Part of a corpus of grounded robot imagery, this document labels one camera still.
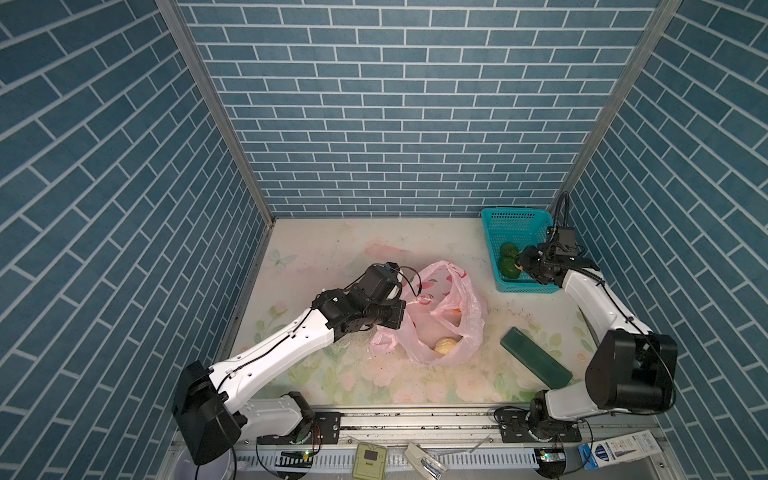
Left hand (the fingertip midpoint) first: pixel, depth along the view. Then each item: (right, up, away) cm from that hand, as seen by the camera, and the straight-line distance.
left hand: (404, 311), depth 75 cm
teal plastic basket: (+48, +24, +41) cm, 67 cm away
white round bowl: (-44, -35, -7) cm, 56 cm away
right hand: (+35, +14, +14) cm, 40 cm away
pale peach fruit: (+12, -11, +7) cm, 18 cm away
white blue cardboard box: (+51, -32, -5) cm, 60 cm away
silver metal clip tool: (+5, -34, -7) cm, 35 cm away
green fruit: (+38, +15, +29) cm, 50 cm away
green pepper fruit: (+36, +9, +26) cm, 45 cm away
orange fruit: (+14, 0, +5) cm, 15 cm away
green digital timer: (-8, -33, -7) cm, 35 cm away
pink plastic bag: (+11, -3, +7) cm, 14 cm away
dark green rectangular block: (+41, -18, +8) cm, 45 cm away
